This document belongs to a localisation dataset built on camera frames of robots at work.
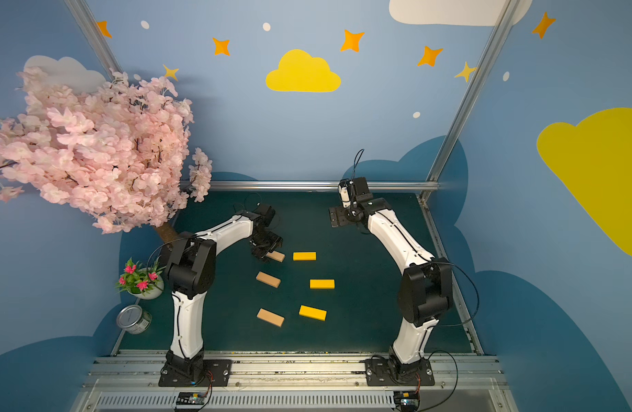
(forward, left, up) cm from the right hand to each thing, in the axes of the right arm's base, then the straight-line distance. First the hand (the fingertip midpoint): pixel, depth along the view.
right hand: (348, 210), depth 91 cm
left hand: (-7, +26, -17) cm, 31 cm away
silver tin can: (-39, +66, -12) cm, 77 cm away
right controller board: (-53, -19, -22) cm, 61 cm away
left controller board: (-57, +44, -20) cm, 75 cm away
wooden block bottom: (-34, +25, -18) cm, 45 cm away
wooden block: (-20, +28, -18) cm, 39 cm away
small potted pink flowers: (-29, +65, -6) cm, 71 cm away
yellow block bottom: (-31, +11, -19) cm, 38 cm away
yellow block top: (-9, +15, -18) cm, 25 cm away
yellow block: (-20, +8, -19) cm, 29 cm away
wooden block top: (-11, +27, -16) cm, 33 cm away
